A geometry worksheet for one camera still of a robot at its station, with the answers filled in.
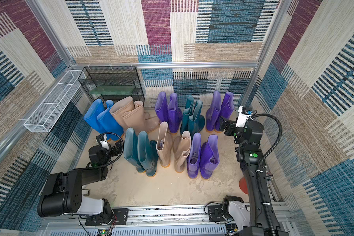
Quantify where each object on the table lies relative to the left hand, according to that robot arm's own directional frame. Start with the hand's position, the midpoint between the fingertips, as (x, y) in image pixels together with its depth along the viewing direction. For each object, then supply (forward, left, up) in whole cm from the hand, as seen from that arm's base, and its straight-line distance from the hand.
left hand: (114, 142), depth 92 cm
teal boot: (+9, -45, +15) cm, 48 cm away
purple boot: (-19, -54, +15) cm, 59 cm away
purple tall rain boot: (+11, -30, +18) cm, 37 cm away
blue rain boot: (+6, +8, +18) cm, 20 cm away
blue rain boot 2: (+8, 0, +7) cm, 11 cm away
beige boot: (-9, -41, +6) cm, 43 cm away
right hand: (-3, -65, +22) cm, 69 cm away
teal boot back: (+2, -50, +15) cm, 52 cm away
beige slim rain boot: (+7, -15, +14) cm, 21 cm away
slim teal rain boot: (-12, -16, +11) cm, 23 cm away
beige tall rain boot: (+14, -9, +18) cm, 25 cm away
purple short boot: (+11, -61, +12) cm, 63 cm away
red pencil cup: (-24, -76, -10) cm, 80 cm away
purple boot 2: (+11, -68, +17) cm, 71 cm away
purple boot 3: (+8, -38, +15) cm, 42 cm away
